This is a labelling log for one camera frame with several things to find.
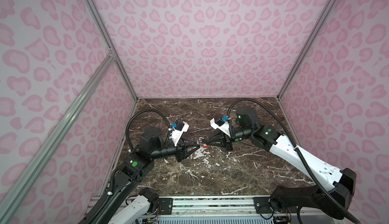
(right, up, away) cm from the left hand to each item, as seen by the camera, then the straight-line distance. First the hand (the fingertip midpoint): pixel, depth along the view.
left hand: (198, 143), depth 61 cm
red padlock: (+4, -9, +32) cm, 34 cm away
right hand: (+5, +1, +1) cm, 5 cm away
